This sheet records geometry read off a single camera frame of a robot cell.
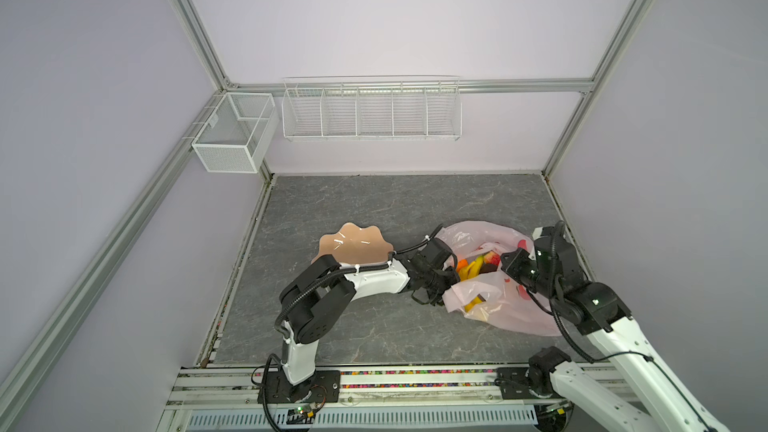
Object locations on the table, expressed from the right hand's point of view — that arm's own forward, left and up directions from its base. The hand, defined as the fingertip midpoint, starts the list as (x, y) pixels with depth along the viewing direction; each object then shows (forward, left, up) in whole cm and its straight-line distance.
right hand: (501, 256), depth 73 cm
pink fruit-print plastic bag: (-10, +3, -3) cm, 10 cm away
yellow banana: (+4, +4, -16) cm, 17 cm away
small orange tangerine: (+7, +7, -17) cm, 19 cm away
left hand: (-7, +6, -13) cm, 16 cm away
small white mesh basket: (+46, +81, +3) cm, 94 cm away
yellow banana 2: (-12, +9, +1) cm, 15 cm away
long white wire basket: (+49, +34, +11) cm, 61 cm away
